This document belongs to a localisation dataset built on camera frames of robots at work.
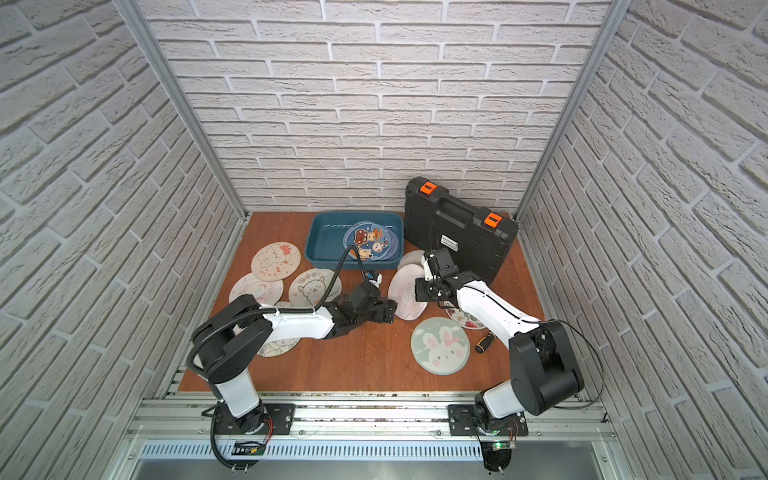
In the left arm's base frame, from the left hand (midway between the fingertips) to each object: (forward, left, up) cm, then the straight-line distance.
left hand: (391, 301), depth 91 cm
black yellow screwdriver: (-13, -27, -2) cm, 30 cm away
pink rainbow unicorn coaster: (+6, +43, -5) cm, 43 cm away
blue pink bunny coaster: (+27, -1, -3) cm, 27 cm away
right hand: (+2, -10, +4) cm, 11 cm away
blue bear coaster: (+27, +7, -3) cm, 28 cm away
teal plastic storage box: (+25, +25, -4) cm, 35 cm away
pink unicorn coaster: (+4, -4, -1) cm, 5 cm away
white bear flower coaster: (+8, +28, -5) cm, 29 cm away
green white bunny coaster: (-13, -15, -4) cm, 20 cm away
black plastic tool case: (+10, -25, +17) cm, 32 cm away
